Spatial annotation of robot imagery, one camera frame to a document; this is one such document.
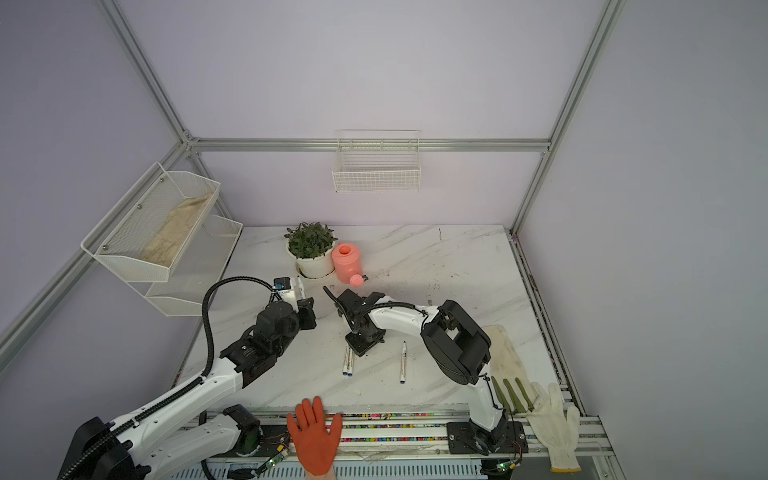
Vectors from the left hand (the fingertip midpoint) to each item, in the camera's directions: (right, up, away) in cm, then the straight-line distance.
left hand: (310, 301), depth 81 cm
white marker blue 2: (+11, -19, +5) cm, 22 cm away
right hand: (+13, -15, +8) cm, 21 cm away
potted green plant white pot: (-2, +15, +11) cm, 19 cm away
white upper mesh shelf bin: (-40, +19, -7) cm, 45 cm away
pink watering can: (+8, +10, +16) cm, 21 cm away
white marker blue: (+9, -18, +5) cm, 21 cm away
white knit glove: (+66, -33, -5) cm, 74 cm away
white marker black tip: (-1, +4, -3) cm, 5 cm away
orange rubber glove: (+4, -35, -9) cm, 36 cm away
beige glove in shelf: (-36, +20, -1) cm, 41 cm away
